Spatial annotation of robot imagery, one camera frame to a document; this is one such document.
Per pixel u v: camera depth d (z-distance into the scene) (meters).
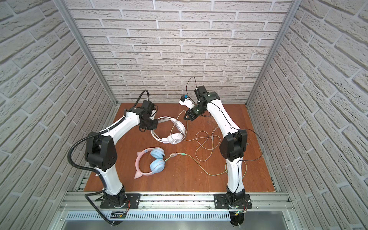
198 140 0.97
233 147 0.53
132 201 0.73
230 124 0.55
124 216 0.70
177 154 0.89
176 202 0.74
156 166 0.79
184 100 0.76
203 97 0.63
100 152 0.49
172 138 0.81
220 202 0.74
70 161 0.45
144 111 0.71
